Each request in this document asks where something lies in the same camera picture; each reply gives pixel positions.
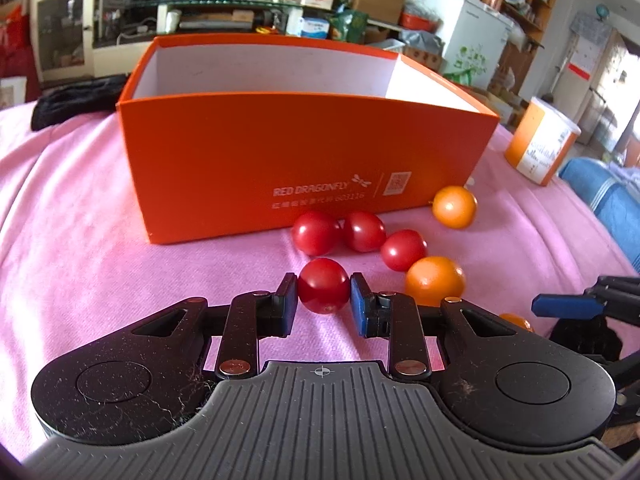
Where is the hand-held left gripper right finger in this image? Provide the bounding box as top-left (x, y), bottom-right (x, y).
top-left (350, 272), bottom-right (536, 383)

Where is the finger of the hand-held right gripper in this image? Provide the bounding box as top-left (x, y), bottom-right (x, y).
top-left (549, 317), bottom-right (624, 362)
top-left (531, 275), bottom-right (640, 321)

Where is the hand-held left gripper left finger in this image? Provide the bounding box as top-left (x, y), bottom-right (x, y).
top-left (132, 272), bottom-right (301, 381)

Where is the red cherry tomato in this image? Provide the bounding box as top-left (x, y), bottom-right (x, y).
top-left (342, 211), bottom-right (387, 253)
top-left (291, 211), bottom-right (342, 257)
top-left (381, 229), bottom-right (428, 272)
top-left (297, 258), bottom-right (351, 315)

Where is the small round orange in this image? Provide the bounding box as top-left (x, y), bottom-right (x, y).
top-left (497, 313), bottom-right (535, 334)
top-left (405, 256), bottom-right (467, 308)
top-left (432, 186), bottom-right (478, 229)

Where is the orange cardboard box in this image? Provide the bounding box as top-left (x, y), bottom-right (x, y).
top-left (116, 34), bottom-right (501, 246)

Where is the blue cushion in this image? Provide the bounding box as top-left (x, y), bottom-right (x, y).
top-left (559, 156), bottom-right (640, 271)

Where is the white orange canister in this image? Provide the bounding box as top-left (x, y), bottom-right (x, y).
top-left (504, 96), bottom-right (582, 187)

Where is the pink flowered blanket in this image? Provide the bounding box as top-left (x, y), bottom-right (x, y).
top-left (0, 102), bottom-right (640, 466)

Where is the blue white box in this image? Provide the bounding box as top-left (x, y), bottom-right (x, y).
top-left (300, 17), bottom-right (331, 39)

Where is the green packet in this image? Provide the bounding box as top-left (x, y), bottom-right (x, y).
top-left (330, 10), bottom-right (369, 44)

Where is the white mini fridge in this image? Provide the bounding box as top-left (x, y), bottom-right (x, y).
top-left (416, 0), bottom-right (516, 91)

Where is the red bowl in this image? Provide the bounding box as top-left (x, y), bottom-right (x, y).
top-left (400, 10), bottom-right (437, 32)

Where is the white television stand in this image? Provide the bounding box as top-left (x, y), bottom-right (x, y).
top-left (92, 0), bottom-right (303, 52)

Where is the black cloth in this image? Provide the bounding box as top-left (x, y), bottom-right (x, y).
top-left (31, 74), bottom-right (132, 131)

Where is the wooden shelf unit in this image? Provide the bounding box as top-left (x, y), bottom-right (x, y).
top-left (482, 0), bottom-right (566, 96)

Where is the brown cardboard box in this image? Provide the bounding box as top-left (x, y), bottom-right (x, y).
top-left (352, 0), bottom-right (407, 25)

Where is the white glass door cabinet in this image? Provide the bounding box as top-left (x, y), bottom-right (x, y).
top-left (29, 0), bottom-right (98, 83)

